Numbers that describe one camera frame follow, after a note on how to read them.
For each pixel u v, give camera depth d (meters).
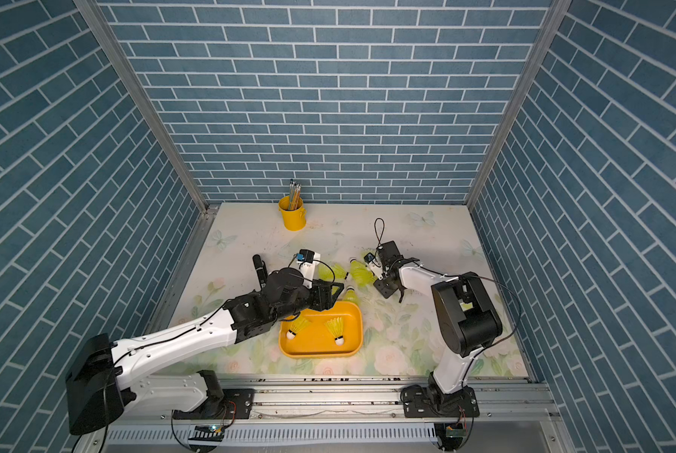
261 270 0.98
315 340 0.83
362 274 0.97
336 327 0.83
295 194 1.05
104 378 0.39
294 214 1.08
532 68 0.80
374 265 0.87
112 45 0.75
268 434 0.77
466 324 0.48
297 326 0.84
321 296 0.69
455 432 0.71
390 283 0.83
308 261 0.66
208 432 0.72
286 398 0.77
